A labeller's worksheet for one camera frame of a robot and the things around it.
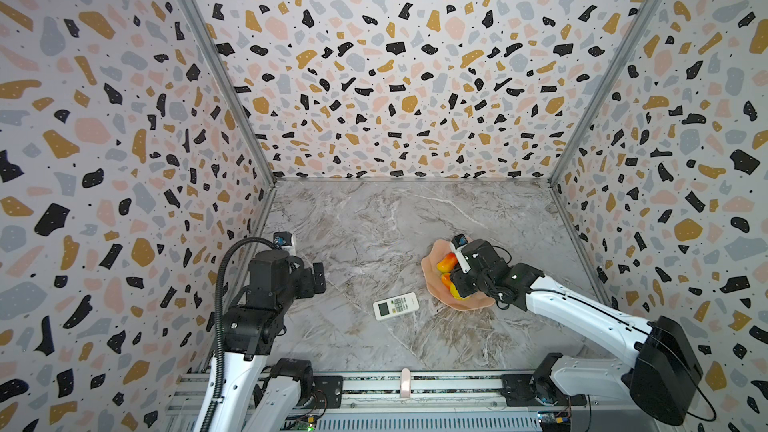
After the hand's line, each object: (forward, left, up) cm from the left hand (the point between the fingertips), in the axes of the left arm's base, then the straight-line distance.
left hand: (302, 263), depth 70 cm
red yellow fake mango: (+10, -38, -19) cm, 43 cm away
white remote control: (-2, -22, -23) cm, 32 cm away
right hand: (+4, -37, -11) cm, 39 cm away
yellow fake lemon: (-4, -37, -8) cm, 38 cm away
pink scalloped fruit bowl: (+3, -34, -22) cm, 41 cm away
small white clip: (-22, -24, -21) cm, 39 cm away
